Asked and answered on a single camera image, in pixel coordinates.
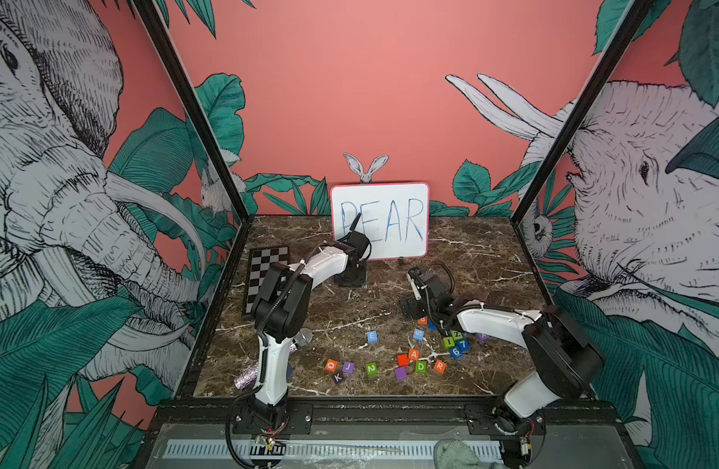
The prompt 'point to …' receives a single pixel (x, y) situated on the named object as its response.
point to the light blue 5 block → (419, 334)
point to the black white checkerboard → (260, 261)
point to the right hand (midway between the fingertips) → (410, 294)
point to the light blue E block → (372, 336)
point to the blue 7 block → (464, 344)
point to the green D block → (420, 366)
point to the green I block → (448, 342)
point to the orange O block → (331, 365)
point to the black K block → (338, 377)
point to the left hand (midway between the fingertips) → (358, 278)
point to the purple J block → (349, 367)
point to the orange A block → (414, 354)
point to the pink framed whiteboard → (395, 218)
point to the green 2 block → (371, 368)
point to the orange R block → (440, 365)
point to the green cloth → (453, 453)
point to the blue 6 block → (455, 352)
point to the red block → (402, 360)
